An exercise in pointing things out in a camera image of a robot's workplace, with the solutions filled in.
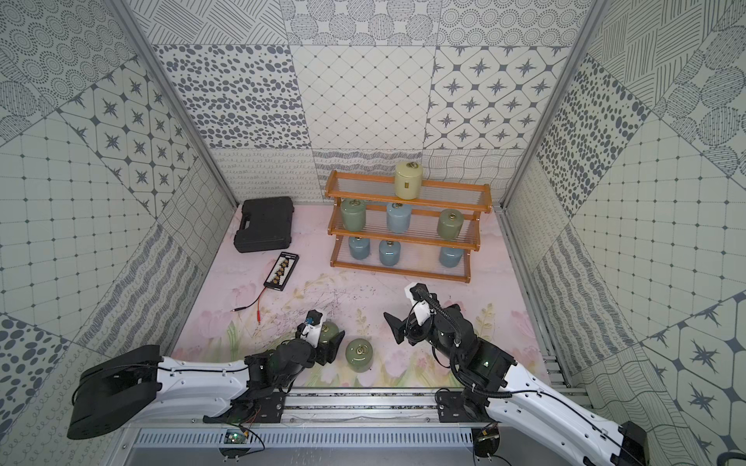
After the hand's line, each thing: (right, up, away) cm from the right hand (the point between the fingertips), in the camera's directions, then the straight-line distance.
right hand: (402, 306), depth 74 cm
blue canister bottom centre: (-3, +12, +23) cm, 26 cm away
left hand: (-17, -9, +6) cm, 21 cm away
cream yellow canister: (+2, +34, +4) cm, 34 cm away
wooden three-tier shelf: (+12, +18, +22) cm, 31 cm away
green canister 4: (+15, +22, +13) cm, 30 cm away
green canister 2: (-11, -13, +1) cm, 17 cm away
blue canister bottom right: (+18, +11, +22) cm, 30 cm away
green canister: (-20, -9, +5) cm, 22 cm away
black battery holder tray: (-40, +6, +24) cm, 47 cm away
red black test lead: (-46, -3, +19) cm, 50 cm away
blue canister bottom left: (-13, +14, +24) cm, 31 cm away
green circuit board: (-42, -32, -3) cm, 53 cm away
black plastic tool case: (-51, +22, +40) cm, 68 cm away
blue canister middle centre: (0, +24, +14) cm, 28 cm away
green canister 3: (-14, +26, +14) cm, 32 cm away
